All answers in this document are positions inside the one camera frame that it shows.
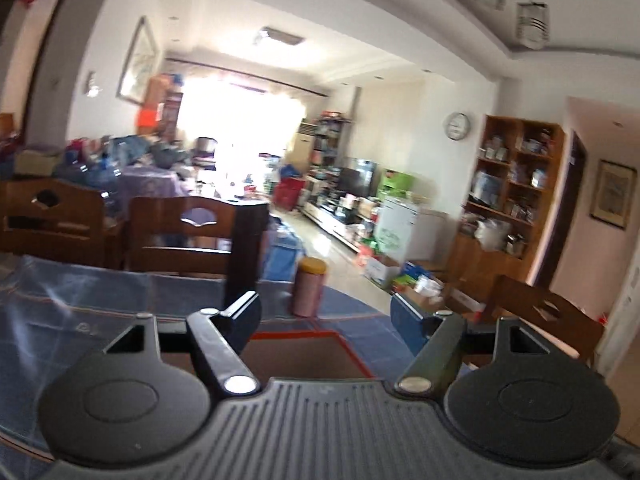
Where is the grey office chair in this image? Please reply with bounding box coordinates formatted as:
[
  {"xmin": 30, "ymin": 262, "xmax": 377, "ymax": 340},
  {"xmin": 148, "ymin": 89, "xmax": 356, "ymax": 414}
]
[{"xmin": 195, "ymin": 136, "xmax": 219, "ymax": 163}]

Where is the black television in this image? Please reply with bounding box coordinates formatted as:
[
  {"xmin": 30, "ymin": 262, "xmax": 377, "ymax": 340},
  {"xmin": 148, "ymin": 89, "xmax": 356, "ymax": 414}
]
[{"xmin": 339, "ymin": 157, "xmax": 379, "ymax": 197}]

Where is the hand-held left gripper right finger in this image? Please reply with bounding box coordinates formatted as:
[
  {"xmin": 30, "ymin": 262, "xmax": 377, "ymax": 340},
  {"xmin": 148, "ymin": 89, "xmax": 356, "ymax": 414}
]
[{"xmin": 390, "ymin": 291, "xmax": 548, "ymax": 396}]

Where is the wooden chair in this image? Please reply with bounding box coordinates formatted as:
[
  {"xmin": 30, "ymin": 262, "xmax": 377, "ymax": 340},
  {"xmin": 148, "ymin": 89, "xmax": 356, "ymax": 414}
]
[
  {"xmin": 477, "ymin": 275, "xmax": 607, "ymax": 368},
  {"xmin": 0, "ymin": 178, "xmax": 126, "ymax": 268},
  {"xmin": 126, "ymin": 195, "xmax": 237, "ymax": 277}
]

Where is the white television stand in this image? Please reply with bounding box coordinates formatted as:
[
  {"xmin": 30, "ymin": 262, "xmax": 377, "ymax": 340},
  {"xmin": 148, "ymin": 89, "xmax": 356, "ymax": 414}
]
[{"xmin": 299, "ymin": 195, "xmax": 376, "ymax": 253}]

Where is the purple cloth pile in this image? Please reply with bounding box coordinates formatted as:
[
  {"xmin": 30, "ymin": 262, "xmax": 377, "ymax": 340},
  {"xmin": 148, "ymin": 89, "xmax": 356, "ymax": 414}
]
[{"xmin": 117, "ymin": 162, "xmax": 188, "ymax": 200}]

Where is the small framed wall picture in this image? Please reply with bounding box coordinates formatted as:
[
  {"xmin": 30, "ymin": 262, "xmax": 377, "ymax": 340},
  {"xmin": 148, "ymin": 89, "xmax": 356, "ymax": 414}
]
[{"xmin": 589, "ymin": 159, "xmax": 639, "ymax": 231}]

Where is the white cardboard box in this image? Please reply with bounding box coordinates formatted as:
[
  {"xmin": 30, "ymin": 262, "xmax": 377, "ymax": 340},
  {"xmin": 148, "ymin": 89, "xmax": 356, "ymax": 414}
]
[{"xmin": 362, "ymin": 254, "xmax": 403, "ymax": 290}]

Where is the wooden bookshelf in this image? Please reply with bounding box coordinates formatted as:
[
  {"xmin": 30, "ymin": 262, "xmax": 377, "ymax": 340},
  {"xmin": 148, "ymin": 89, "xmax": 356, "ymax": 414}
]
[{"xmin": 447, "ymin": 114, "xmax": 567, "ymax": 288}]

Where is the white chest freezer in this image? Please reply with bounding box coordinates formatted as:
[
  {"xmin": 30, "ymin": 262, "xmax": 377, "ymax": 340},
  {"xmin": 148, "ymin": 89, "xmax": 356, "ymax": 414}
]
[{"xmin": 374, "ymin": 194, "xmax": 452, "ymax": 267}]

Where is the round wall clock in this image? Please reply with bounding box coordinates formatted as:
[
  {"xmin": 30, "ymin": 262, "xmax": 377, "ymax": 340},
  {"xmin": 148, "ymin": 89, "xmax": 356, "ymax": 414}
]
[{"xmin": 444, "ymin": 112, "xmax": 472, "ymax": 141}]

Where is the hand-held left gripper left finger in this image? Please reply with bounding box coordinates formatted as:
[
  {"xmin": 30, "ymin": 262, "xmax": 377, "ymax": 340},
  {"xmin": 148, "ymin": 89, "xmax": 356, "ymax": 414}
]
[{"xmin": 102, "ymin": 290, "xmax": 263, "ymax": 396}]

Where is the rectangular ceiling light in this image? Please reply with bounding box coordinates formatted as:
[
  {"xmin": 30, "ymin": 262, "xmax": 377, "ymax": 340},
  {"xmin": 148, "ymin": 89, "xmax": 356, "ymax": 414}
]
[{"xmin": 254, "ymin": 25, "xmax": 307, "ymax": 47}]

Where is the pink canister with yellow lid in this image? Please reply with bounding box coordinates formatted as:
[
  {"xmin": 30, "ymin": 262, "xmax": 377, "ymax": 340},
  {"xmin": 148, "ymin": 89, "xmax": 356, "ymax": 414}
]
[{"xmin": 292, "ymin": 257, "xmax": 329, "ymax": 319}]

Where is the red plastic basket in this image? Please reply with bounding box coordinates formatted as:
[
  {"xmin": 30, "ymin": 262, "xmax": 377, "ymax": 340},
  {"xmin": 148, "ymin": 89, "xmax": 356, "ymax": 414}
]
[{"xmin": 274, "ymin": 176, "xmax": 307, "ymax": 212}]

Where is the framed wall painting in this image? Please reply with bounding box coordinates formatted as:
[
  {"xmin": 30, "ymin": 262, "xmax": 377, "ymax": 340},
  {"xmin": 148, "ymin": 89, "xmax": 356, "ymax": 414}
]
[{"xmin": 116, "ymin": 15, "xmax": 162, "ymax": 107}]

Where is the white standing air conditioner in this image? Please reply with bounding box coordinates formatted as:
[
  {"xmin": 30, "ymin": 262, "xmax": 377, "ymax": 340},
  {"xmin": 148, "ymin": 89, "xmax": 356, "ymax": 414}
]
[{"xmin": 291, "ymin": 120, "xmax": 319, "ymax": 177}]

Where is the blue patterned tablecloth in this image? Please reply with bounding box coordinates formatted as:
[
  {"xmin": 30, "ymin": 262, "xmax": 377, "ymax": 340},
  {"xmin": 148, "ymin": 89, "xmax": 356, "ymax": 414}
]
[{"xmin": 0, "ymin": 254, "xmax": 401, "ymax": 461}]

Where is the open green cardboard box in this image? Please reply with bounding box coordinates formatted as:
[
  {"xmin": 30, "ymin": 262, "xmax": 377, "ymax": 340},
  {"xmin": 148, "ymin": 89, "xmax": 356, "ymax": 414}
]
[{"xmin": 392, "ymin": 261, "xmax": 446, "ymax": 297}]

